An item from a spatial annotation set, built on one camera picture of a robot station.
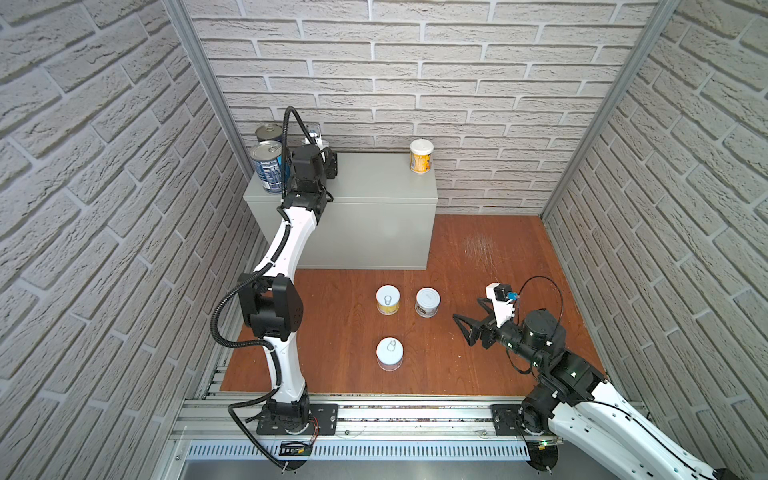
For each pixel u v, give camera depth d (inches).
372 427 28.6
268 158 27.5
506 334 24.3
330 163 31.0
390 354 31.3
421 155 31.2
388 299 35.3
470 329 24.9
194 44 29.3
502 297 23.6
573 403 20.7
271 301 20.0
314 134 27.3
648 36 28.6
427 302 35.3
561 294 36.1
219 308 17.6
